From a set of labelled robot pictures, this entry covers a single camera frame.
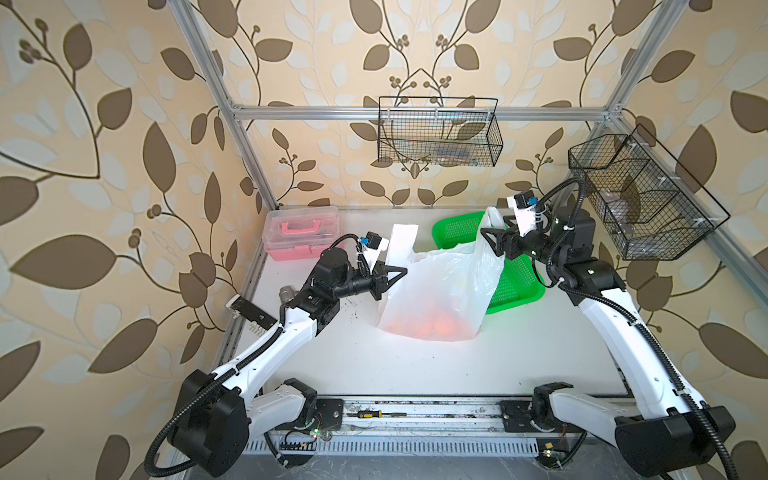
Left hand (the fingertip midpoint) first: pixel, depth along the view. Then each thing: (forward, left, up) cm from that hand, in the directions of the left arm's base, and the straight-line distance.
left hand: (400, 268), depth 72 cm
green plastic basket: (+10, -39, -25) cm, 47 cm away
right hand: (+9, -23, +6) cm, 26 cm away
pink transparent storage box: (+25, +34, -17) cm, 45 cm away
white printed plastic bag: (0, -12, -12) cm, 17 cm away
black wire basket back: (+49, -13, +8) cm, 51 cm away
